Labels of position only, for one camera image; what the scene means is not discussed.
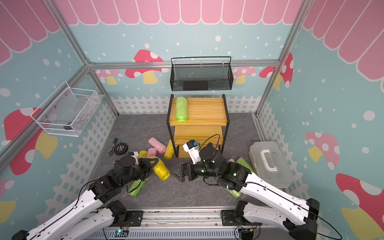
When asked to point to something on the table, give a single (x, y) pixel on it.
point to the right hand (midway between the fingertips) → (177, 169)
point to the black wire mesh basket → (198, 73)
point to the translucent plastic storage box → (269, 164)
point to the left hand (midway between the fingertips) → (159, 163)
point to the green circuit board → (121, 233)
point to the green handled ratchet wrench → (110, 152)
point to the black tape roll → (120, 148)
